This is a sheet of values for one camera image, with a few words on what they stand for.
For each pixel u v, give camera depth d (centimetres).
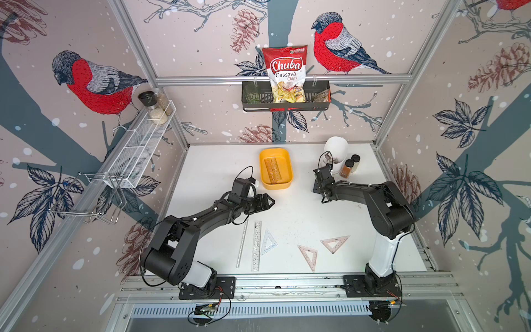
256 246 83
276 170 109
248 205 76
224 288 73
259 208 78
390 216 51
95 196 58
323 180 80
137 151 76
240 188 71
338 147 104
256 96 92
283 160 112
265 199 81
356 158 101
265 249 83
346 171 103
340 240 85
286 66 81
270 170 108
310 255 81
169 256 43
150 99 78
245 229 88
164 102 86
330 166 91
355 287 73
